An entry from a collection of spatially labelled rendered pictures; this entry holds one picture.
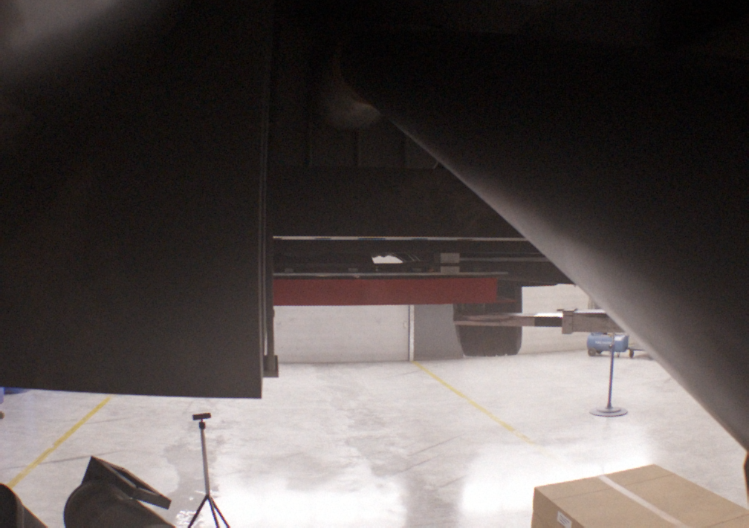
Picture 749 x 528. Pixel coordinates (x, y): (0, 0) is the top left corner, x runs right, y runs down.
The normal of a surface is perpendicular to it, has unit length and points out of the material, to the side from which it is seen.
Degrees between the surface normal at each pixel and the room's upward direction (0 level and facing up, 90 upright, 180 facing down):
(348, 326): 90
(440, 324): 90
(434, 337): 90
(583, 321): 90
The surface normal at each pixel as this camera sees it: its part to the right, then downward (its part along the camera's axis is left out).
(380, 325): 0.17, -0.02
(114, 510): -0.24, -0.94
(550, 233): -0.90, 0.43
